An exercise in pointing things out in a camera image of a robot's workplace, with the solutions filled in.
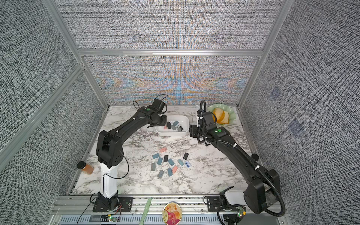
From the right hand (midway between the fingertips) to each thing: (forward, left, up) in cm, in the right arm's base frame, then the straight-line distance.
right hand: (194, 125), depth 80 cm
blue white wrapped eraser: (-15, +3, -21) cm, 26 cm away
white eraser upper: (-4, +15, -21) cm, 26 cm away
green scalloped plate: (+30, -29, -18) cm, 45 cm away
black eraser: (+14, +16, -19) cm, 29 cm away
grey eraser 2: (+11, +8, -20) cm, 24 cm away
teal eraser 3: (-12, +21, -21) cm, 33 cm away
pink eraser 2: (-5, +19, -22) cm, 29 cm away
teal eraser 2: (-9, +24, -22) cm, 34 cm away
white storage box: (+9, +16, -21) cm, 28 cm away
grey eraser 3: (-17, +25, -20) cm, 36 cm away
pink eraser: (+13, +19, -21) cm, 31 cm away
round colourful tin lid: (-41, +12, -16) cm, 46 cm away
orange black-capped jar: (-19, +62, -15) cm, 66 cm away
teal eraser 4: (-14, +14, -20) cm, 28 cm away
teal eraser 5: (-14, +8, -20) cm, 26 cm away
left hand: (+9, +17, -8) cm, 21 cm away
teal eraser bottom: (-20, +14, -20) cm, 32 cm away
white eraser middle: (-8, +13, -21) cm, 26 cm away
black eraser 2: (-11, +17, -21) cm, 30 cm away
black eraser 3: (-10, +4, -20) cm, 23 cm away
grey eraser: (+13, +13, -21) cm, 28 cm away
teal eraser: (+17, +11, -21) cm, 30 cm away
